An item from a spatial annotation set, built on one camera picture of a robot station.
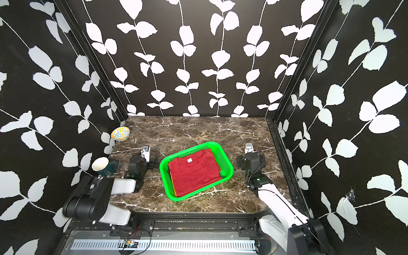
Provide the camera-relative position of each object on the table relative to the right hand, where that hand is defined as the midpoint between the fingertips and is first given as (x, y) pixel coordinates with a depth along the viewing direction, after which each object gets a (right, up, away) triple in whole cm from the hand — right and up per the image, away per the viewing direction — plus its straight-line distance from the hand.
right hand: (249, 151), depth 85 cm
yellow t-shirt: (-42, -18, -1) cm, 45 cm away
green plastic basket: (-13, -8, +4) cm, 16 cm away
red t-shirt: (-31, -11, +4) cm, 33 cm away
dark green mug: (-81, -9, +1) cm, 82 cm away
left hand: (-58, -1, +7) cm, 59 cm away
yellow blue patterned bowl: (-85, +10, +25) cm, 89 cm away
